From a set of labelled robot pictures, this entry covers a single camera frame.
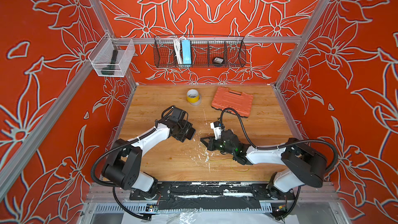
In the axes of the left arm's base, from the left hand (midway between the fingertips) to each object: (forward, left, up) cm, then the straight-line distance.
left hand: (192, 128), depth 88 cm
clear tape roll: (+24, -1, -5) cm, 24 cm away
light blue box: (+34, +6, +27) cm, 44 cm away
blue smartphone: (-5, 0, +4) cm, 7 cm away
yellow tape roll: (+28, +3, -3) cm, 28 cm away
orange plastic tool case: (+25, -20, -1) cm, 31 cm away
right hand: (-8, -5, +3) cm, 9 cm away
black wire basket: (+48, -23, +23) cm, 58 cm away
